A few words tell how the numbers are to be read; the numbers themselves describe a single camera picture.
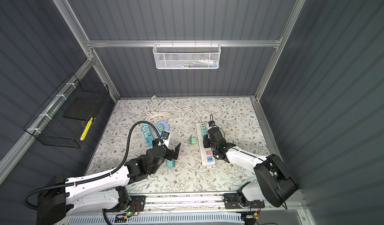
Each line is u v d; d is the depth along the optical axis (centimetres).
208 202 75
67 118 73
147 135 95
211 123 79
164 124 101
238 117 108
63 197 41
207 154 88
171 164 84
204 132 92
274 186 42
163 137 64
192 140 94
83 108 74
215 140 68
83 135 67
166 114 108
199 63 92
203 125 95
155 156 56
